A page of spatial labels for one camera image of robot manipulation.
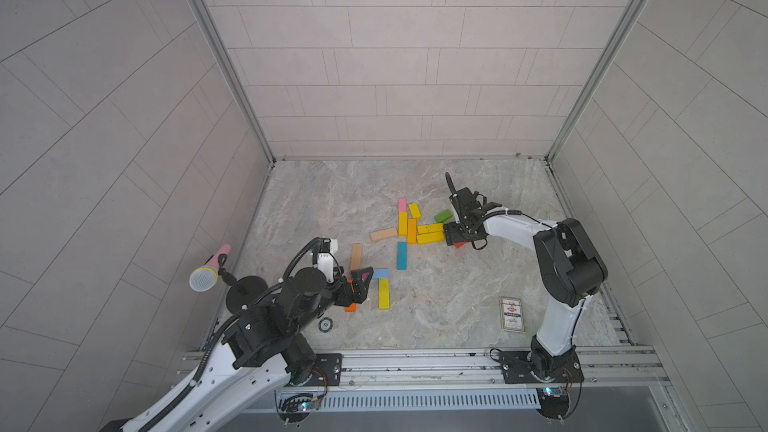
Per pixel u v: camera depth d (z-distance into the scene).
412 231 0.94
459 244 0.92
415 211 1.00
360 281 0.60
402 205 1.02
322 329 0.77
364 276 0.60
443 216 0.98
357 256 0.89
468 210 0.74
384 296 0.82
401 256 0.91
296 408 0.65
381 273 0.88
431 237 0.94
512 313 0.79
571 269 0.49
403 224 0.97
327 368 0.71
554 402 0.68
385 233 0.94
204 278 0.60
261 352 0.45
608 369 0.73
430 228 0.96
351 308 0.80
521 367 0.71
